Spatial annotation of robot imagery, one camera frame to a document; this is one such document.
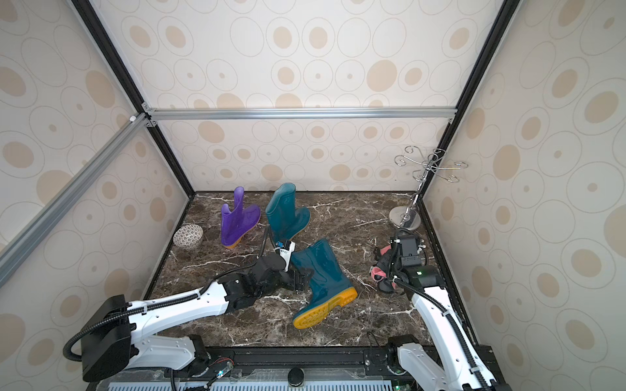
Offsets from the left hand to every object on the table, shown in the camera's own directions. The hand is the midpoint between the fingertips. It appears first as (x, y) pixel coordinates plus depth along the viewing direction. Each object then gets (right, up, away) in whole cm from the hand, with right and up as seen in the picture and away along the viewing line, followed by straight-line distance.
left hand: (310, 270), depth 77 cm
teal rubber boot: (-9, +16, +7) cm, 20 cm away
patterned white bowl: (-52, +9, +24) cm, 58 cm away
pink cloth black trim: (+21, 0, -4) cm, 21 cm away
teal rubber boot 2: (+7, -8, +9) cm, 14 cm away
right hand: (+28, +2, +2) cm, 28 cm away
